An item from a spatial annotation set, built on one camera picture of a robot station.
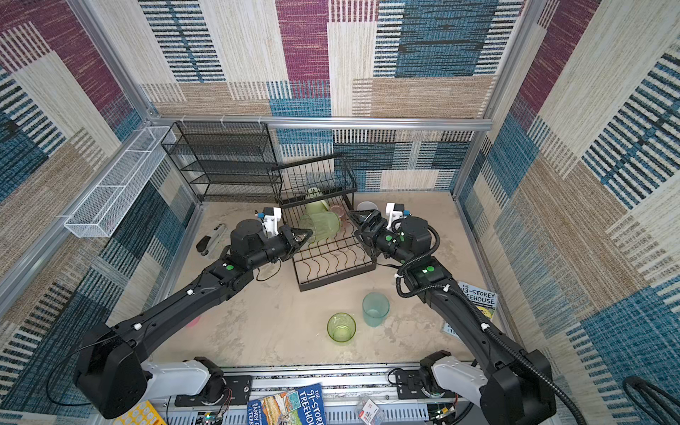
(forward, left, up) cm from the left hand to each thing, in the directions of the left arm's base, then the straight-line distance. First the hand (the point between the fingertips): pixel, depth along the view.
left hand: (315, 232), depth 74 cm
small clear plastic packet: (-39, -14, -26) cm, 48 cm away
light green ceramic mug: (+29, +3, -21) cm, 36 cm away
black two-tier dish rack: (+8, -6, -25) cm, 27 cm away
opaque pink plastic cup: (-25, +25, +1) cm, 35 cm away
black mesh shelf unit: (+45, +39, -10) cm, 60 cm away
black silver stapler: (+14, +43, -25) cm, 52 cm away
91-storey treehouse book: (-37, +3, -25) cm, 45 cm away
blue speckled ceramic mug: (+25, -17, -16) cm, 34 cm away
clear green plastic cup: (+3, -2, 0) cm, 4 cm away
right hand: (0, -10, +2) cm, 10 cm away
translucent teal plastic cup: (-10, -18, -28) cm, 34 cm away
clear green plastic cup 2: (-17, -7, -26) cm, 32 cm away
